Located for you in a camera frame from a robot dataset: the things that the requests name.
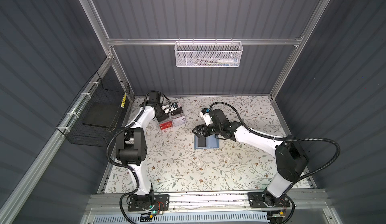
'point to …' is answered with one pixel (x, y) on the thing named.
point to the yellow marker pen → (123, 100)
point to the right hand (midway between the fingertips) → (199, 130)
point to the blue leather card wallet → (211, 142)
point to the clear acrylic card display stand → (173, 117)
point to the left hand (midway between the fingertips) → (161, 112)
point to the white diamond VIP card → (179, 121)
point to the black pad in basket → (101, 114)
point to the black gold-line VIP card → (178, 111)
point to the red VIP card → (166, 125)
